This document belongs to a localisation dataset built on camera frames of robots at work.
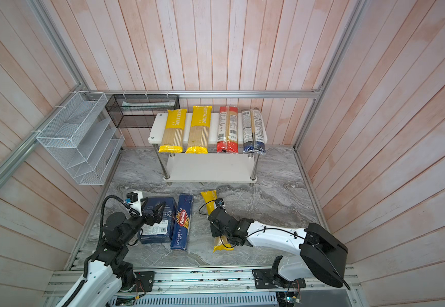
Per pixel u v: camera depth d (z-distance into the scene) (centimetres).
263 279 73
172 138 73
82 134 72
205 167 101
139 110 104
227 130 76
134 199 66
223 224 63
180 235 82
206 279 76
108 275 55
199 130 76
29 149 64
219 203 76
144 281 73
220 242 76
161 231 80
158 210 72
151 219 70
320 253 42
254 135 73
